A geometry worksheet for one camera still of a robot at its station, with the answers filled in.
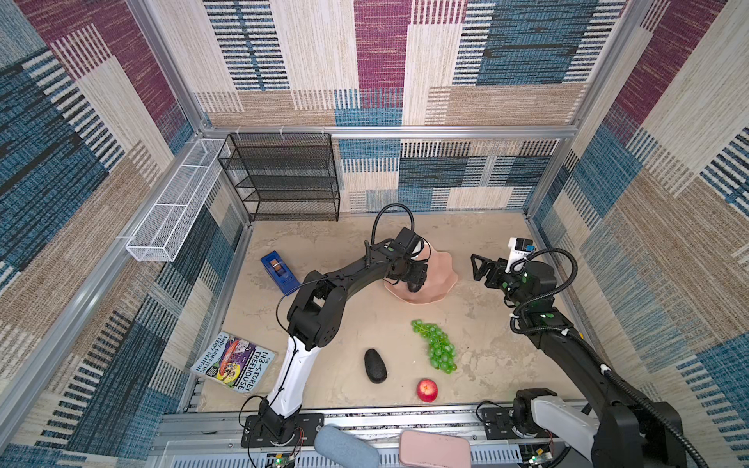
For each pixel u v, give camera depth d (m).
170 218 0.94
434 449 0.70
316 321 0.55
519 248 0.70
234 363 0.83
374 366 0.79
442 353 0.81
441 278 1.01
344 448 0.68
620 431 0.40
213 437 0.76
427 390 0.76
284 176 1.11
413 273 0.86
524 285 0.64
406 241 0.78
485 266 0.73
